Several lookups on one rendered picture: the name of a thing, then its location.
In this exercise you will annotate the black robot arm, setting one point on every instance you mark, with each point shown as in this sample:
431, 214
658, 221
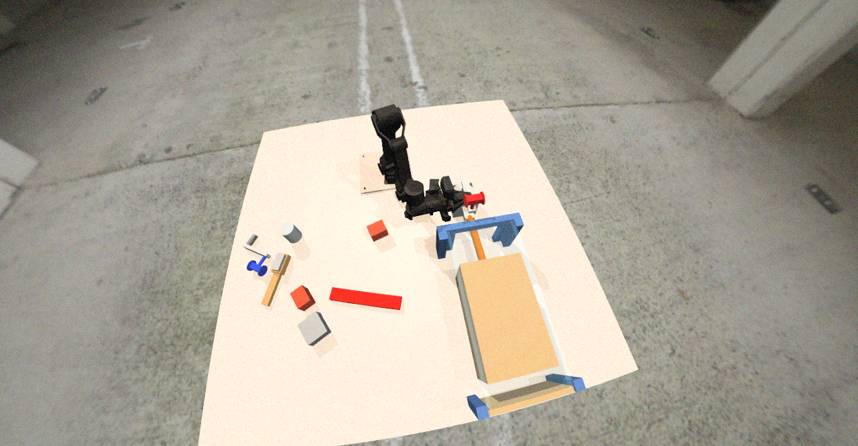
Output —
394, 163

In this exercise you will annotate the grey cylinder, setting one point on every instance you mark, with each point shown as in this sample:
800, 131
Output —
290, 232

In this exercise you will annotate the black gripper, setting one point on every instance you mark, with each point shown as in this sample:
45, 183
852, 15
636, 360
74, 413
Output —
446, 200

